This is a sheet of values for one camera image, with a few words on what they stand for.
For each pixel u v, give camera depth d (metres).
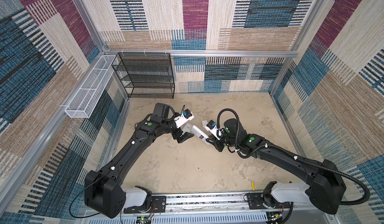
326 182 0.40
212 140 0.72
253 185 0.78
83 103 0.71
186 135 0.67
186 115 0.65
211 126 0.67
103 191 0.39
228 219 0.70
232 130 0.61
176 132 0.68
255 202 0.73
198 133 0.78
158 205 0.73
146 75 1.11
